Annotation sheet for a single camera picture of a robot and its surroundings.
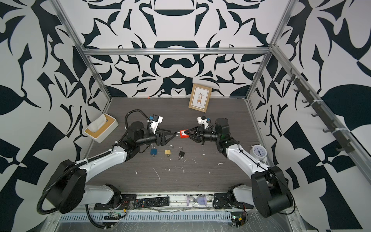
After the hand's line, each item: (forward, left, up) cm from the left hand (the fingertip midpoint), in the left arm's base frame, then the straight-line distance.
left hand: (174, 131), depth 76 cm
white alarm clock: (-5, -50, -18) cm, 54 cm away
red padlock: (-3, -4, +2) cm, 6 cm away
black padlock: (-3, -4, -22) cm, 22 cm away
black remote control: (-29, +14, -19) cm, 38 cm away
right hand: (-4, -6, +2) cm, 8 cm away
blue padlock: (0, +14, -23) cm, 27 cm away
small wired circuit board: (-34, +29, -19) cm, 49 cm away
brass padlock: (-2, +5, -21) cm, 22 cm away
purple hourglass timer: (-29, -13, -19) cm, 37 cm away
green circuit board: (-37, -30, -22) cm, 53 cm away
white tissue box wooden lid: (+12, +49, -15) cm, 53 cm away
